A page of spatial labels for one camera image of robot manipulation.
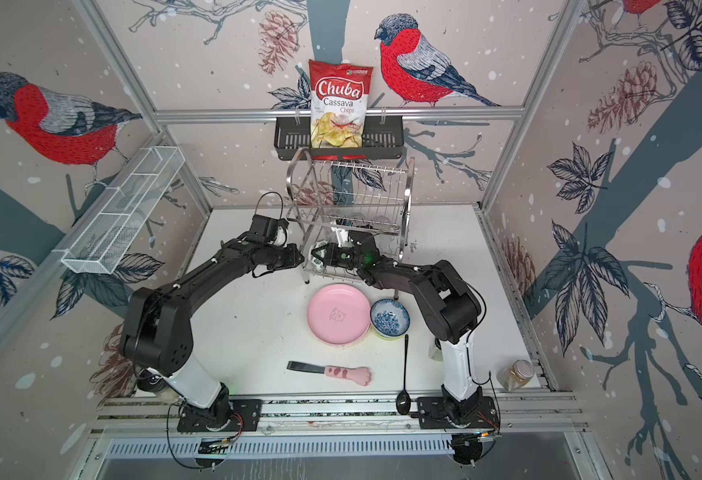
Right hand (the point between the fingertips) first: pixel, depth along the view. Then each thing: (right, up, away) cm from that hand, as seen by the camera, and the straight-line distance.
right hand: (307, 259), depth 88 cm
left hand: (-2, +1, +1) cm, 3 cm away
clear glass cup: (+14, +11, -4) cm, 18 cm away
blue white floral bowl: (+25, -18, 0) cm, 30 cm away
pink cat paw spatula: (+16, -31, -8) cm, 36 cm away
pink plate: (+9, -17, +2) cm, 20 cm away
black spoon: (+27, -36, -12) cm, 47 cm away
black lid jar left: (-35, -27, -18) cm, 48 cm away
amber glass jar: (+54, -27, -17) cm, 63 cm away
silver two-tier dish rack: (+2, +22, +33) cm, 39 cm away
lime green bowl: (+25, -22, -5) cm, 34 cm away
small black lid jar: (+36, -24, -10) cm, 45 cm away
